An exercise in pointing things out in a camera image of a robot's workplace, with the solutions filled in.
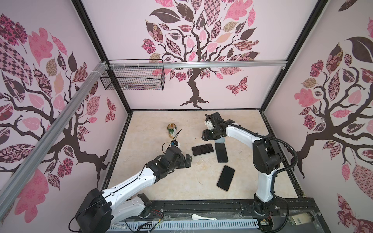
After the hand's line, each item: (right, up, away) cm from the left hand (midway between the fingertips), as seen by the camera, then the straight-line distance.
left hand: (185, 162), depth 81 cm
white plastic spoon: (+6, -25, -10) cm, 28 cm away
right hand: (+13, +14, +14) cm, 24 cm away
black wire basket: (-35, +55, +14) cm, 66 cm away
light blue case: (+25, +10, +20) cm, 34 cm away
